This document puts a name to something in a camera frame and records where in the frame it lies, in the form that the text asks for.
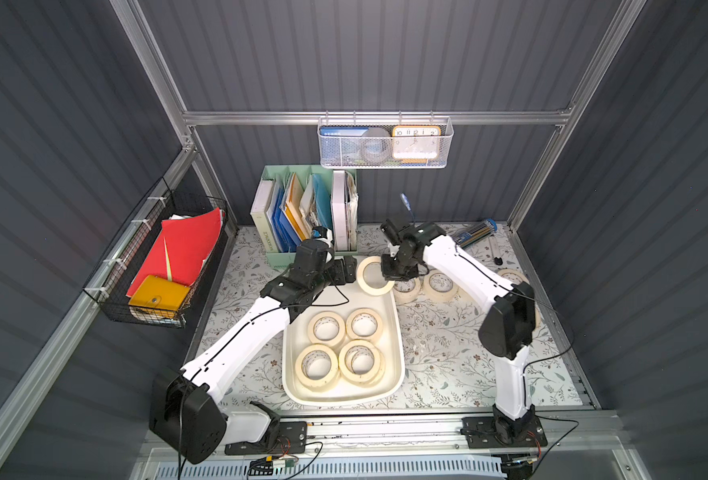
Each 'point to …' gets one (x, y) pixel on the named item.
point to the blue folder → (286, 242)
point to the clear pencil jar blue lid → (476, 233)
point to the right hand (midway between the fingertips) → (395, 273)
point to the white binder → (339, 211)
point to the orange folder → (295, 204)
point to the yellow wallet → (158, 297)
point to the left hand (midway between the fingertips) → (340, 259)
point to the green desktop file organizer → (317, 188)
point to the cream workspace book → (259, 215)
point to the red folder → (181, 248)
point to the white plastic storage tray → (342, 298)
